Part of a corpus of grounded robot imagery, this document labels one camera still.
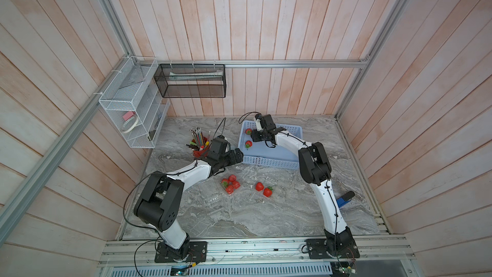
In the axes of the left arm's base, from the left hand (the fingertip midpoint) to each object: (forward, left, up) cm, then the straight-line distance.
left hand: (236, 158), depth 93 cm
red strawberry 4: (-12, -11, -5) cm, 17 cm away
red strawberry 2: (-12, 0, -5) cm, 13 cm away
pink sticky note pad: (+8, +47, +21) cm, 53 cm away
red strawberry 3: (-14, +3, -5) cm, 15 cm away
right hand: (+21, -9, -5) cm, 23 cm away
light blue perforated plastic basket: (+11, -12, -11) cm, 19 cm away
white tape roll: (+5, +46, +19) cm, 50 cm away
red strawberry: (-10, +5, -5) cm, 13 cm away
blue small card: (-19, -47, -4) cm, 51 cm away
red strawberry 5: (-15, -15, -5) cm, 21 cm away
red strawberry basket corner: (+22, -7, -4) cm, 23 cm away
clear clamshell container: (-9, -20, -7) cm, 23 cm away
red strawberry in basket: (+12, -6, -5) cm, 14 cm away
